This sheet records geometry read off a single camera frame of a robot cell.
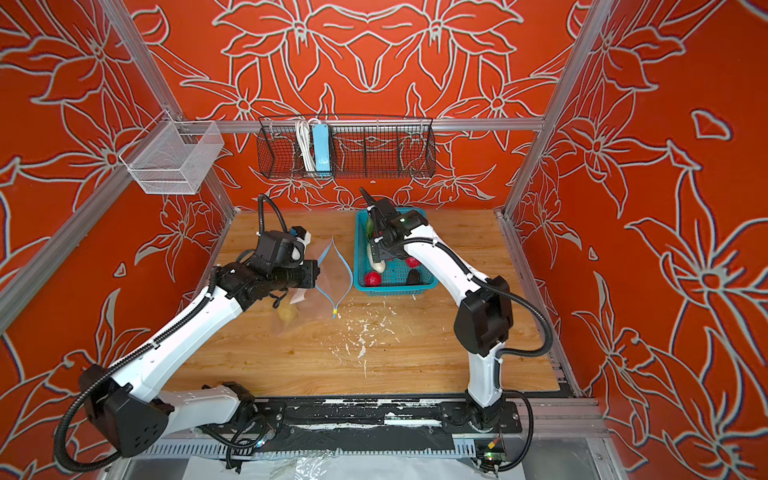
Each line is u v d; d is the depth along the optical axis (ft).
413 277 3.16
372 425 2.39
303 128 2.87
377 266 3.24
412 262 3.26
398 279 3.23
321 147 2.91
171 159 3.01
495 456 2.24
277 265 1.89
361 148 3.20
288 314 2.80
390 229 1.97
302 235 2.25
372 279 3.08
